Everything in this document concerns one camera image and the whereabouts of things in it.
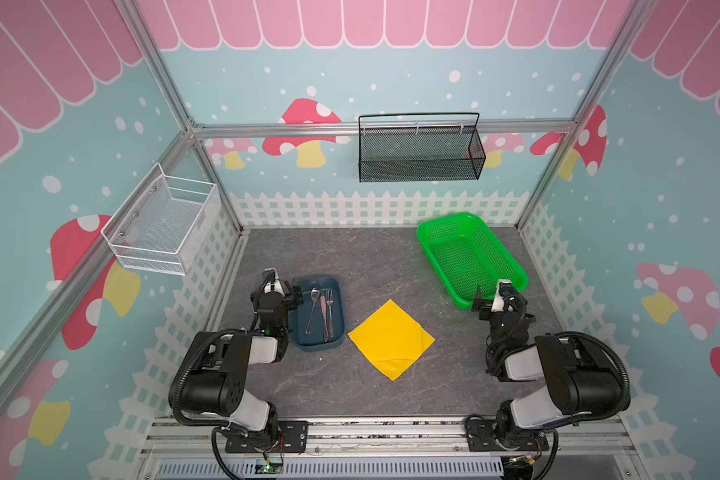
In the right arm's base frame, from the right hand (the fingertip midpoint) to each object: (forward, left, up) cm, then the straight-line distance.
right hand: (496, 287), depth 88 cm
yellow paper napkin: (-10, +30, -15) cm, 35 cm away
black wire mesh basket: (+38, +22, +23) cm, 49 cm away
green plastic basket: (+23, +2, -12) cm, 26 cm away
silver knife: (-6, +52, -12) cm, 54 cm away
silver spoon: (+5, +56, -10) cm, 57 cm away
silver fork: (+2, +51, -12) cm, 53 cm away
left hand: (+3, +65, -3) cm, 66 cm away
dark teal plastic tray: (-5, +54, -12) cm, 55 cm away
